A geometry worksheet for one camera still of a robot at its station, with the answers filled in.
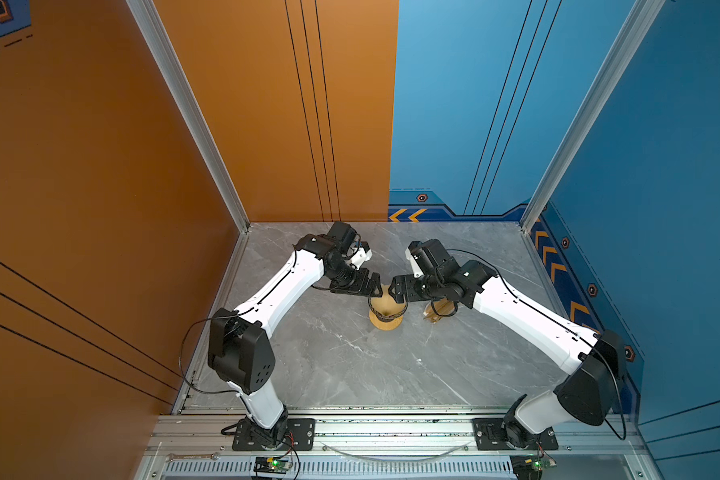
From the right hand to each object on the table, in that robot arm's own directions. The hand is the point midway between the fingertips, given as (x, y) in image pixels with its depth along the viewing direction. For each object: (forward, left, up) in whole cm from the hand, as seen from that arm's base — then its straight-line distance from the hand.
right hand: (400, 289), depth 79 cm
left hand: (+1, +9, -2) cm, 9 cm away
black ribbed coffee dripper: (-4, +5, -8) cm, 10 cm away
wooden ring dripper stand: (-6, +4, -10) cm, 12 cm away
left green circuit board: (-37, +32, -20) cm, 53 cm away
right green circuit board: (-37, -30, -21) cm, 52 cm away
